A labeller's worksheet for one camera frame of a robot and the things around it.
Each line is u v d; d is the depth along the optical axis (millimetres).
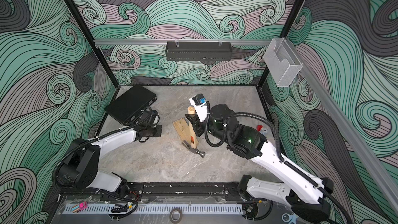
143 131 669
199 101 476
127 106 1093
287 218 664
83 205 683
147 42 1914
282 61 780
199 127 518
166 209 697
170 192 754
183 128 923
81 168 428
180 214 659
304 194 369
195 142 696
